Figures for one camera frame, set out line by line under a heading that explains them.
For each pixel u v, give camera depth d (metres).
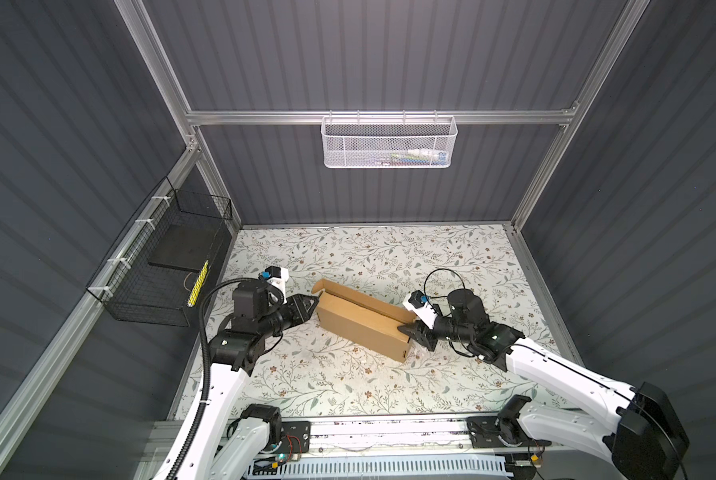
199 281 0.71
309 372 0.84
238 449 0.54
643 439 0.39
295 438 0.72
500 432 0.68
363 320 0.77
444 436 0.75
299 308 0.63
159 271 0.73
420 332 0.68
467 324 0.61
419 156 0.92
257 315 0.56
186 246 0.76
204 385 0.45
